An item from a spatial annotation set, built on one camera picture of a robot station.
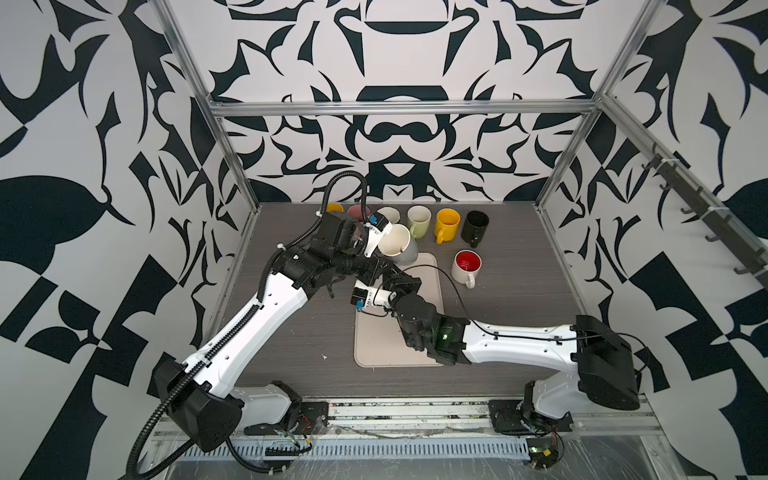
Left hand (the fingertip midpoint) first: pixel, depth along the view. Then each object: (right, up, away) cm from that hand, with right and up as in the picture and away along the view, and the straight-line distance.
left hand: (391, 257), depth 70 cm
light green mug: (+10, +11, +35) cm, 38 cm away
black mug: (+29, +8, +32) cm, 44 cm away
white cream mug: (+25, -5, +30) cm, 39 cm away
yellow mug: (+19, +9, +32) cm, 39 cm away
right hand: (+2, -1, +1) cm, 2 cm away
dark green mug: (+1, +13, +34) cm, 36 cm away
